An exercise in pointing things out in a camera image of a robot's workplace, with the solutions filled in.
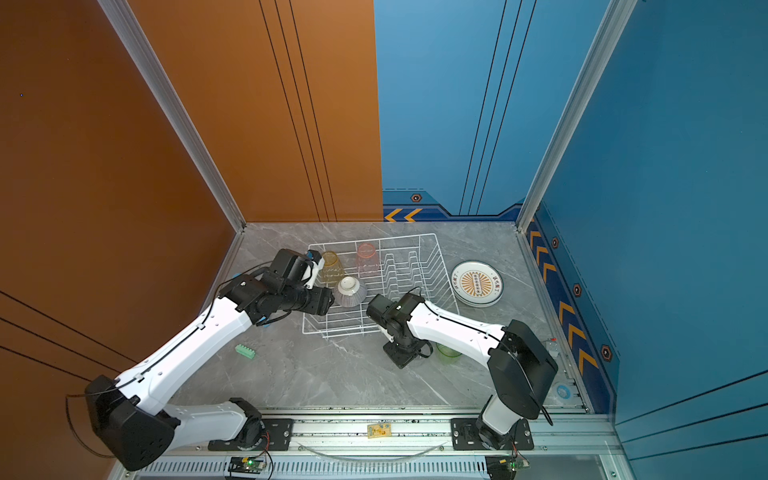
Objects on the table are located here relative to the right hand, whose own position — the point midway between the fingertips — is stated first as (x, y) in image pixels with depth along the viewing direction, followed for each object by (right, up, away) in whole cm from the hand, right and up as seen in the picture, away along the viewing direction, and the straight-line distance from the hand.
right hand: (403, 359), depth 80 cm
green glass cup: (+12, +1, 0) cm, 12 cm away
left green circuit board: (-38, -22, -9) cm, 45 cm away
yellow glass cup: (-23, +23, +19) cm, 37 cm away
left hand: (-21, +18, -2) cm, 28 cm away
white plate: (+26, +18, +19) cm, 37 cm away
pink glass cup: (-11, +26, +18) cm, 33 cm away
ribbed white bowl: (-16, +16, +13) cm, 26 cm away
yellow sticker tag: (-6, -15, -6) cm, 18 cm away
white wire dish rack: (-16, +22, +25) cm, 37 cm away
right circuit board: (+24, -22, -10) cm, 34 cm away
